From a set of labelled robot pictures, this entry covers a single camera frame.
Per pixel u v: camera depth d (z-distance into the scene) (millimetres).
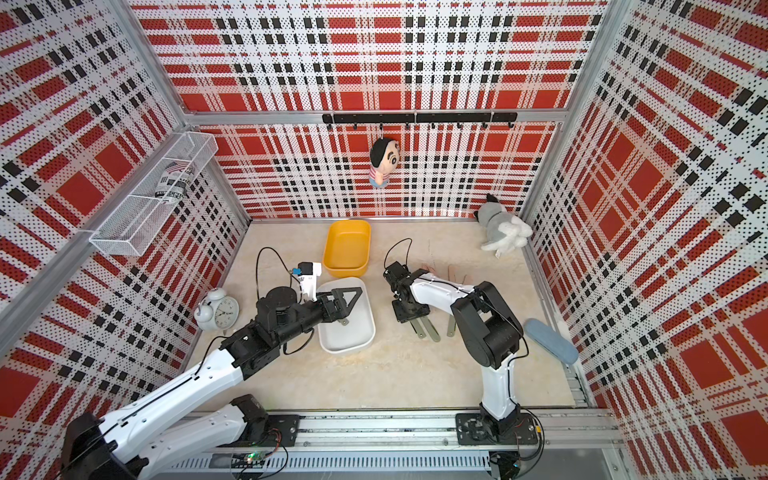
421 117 891
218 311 849
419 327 926
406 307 804
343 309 638
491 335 501
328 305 628
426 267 1073
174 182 738
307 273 661
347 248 1082
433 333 907
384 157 907
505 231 1041
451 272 1061
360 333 907
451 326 930
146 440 425
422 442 734
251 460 698
